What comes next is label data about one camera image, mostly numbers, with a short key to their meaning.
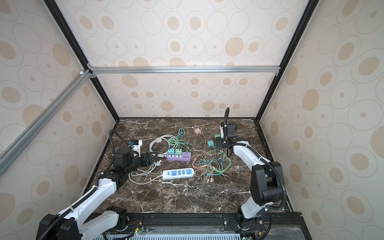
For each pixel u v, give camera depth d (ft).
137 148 2.44
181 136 3.54
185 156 3.10
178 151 3.03
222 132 2.50
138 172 2.95
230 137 2.30
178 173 2.87
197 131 3.59
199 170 3.01
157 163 3.02
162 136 3.55
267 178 1.64
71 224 1.35
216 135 3.55
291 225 2.40
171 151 3.04
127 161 2.15
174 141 3.05
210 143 3.38
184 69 3.01
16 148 1.73
